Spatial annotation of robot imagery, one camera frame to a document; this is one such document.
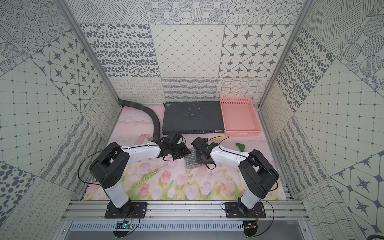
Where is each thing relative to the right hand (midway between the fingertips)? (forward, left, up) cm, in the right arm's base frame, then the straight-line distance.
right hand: (202, 160), depth 89 cm
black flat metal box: (+32, +7, +3) cm, 33 cm away
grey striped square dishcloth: (-1, +7, +1) cm, 7 cm away
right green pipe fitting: (+11, -26, -2) cm, 28 cm away
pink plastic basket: (+37, -29, -2) cm, 47 cm away
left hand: (+6, +8, +4) cm, 11 cm away
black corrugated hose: (+33, +36, +2) cm, 49 cm away
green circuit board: (-33, +38, -2) cm, 50 cm away
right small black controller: (-32, -23, -5) cm, 40 cm away
